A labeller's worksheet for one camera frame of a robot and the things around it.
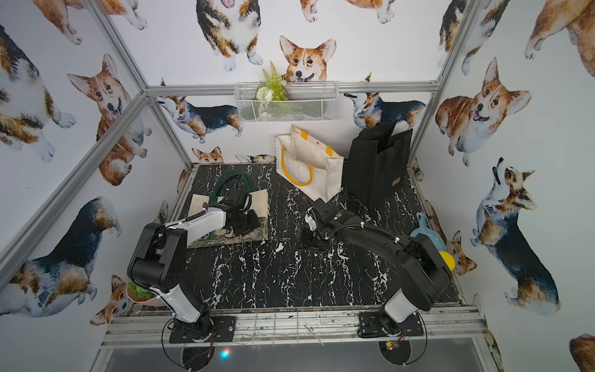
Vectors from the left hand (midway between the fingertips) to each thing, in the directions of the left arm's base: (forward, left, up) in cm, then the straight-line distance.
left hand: (262, 221), depth 95 cm
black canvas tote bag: (+11, -44, +23) cm, 51 cm away
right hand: (-15, -16, +7) cm, 23 cm away
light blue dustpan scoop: (-4, -66, -2) cm, 66 cm away
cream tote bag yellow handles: (+15, -20, +17) cm, 30 cm away
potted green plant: (-29, +33, +8) cm, 44 cm away
